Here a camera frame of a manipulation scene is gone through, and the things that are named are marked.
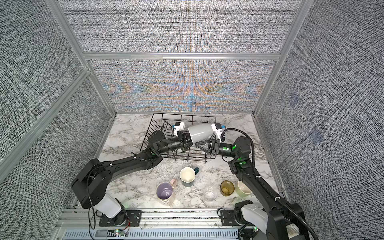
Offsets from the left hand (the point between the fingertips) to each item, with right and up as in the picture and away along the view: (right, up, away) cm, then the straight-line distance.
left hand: (200, 139), depth 68 cm
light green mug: (+21, -25, +5) cm, 33 cm away
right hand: (-2, -2, -3) cm, 4 cm away
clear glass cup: (+6, -30, +13) cm, 34 cm away
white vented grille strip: (-22, -45, +2) cm, 50 cm away
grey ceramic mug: (0, +4, -3) cm, 4 cm away
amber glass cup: (+16, -28, +14) cm, 35 cm away
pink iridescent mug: (-18, -29, +13) cm, 37 cm away
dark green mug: (-6, -22, +16) cm, 28 cm away
